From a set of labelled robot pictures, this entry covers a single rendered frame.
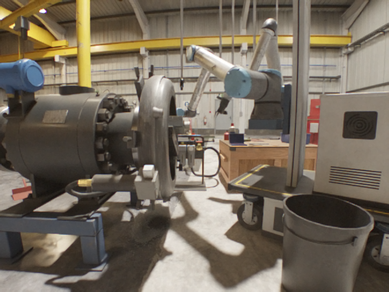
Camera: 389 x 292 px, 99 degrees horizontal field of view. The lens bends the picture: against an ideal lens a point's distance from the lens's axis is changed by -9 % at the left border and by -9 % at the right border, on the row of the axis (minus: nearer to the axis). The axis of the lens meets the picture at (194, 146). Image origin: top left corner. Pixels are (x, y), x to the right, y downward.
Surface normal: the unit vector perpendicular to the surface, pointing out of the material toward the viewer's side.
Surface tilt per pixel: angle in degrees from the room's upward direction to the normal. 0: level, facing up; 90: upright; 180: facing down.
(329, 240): 93
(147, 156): 98
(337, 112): 90
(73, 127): 74
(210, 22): 90
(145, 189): 112
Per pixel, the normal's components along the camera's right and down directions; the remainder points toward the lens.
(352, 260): 0.18, 0.18
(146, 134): 0.02, -0.01
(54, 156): 0.00, 0.33
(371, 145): -0.61, 0.10
